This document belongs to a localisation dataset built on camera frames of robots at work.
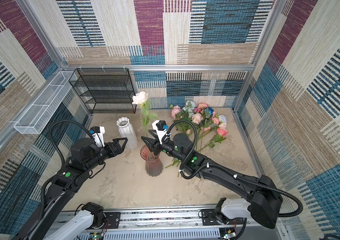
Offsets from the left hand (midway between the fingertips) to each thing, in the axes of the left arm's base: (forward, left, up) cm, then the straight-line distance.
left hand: (122, 139), depth 70 cm
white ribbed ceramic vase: (+11, +2, -10) cm, 15 cm away
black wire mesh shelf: (+50, +24, -11) cm, 57 cm away
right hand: (-1, -11, +3) cm, 12 cm away
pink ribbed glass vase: (-2, -12, -27) cm, 30 cm away
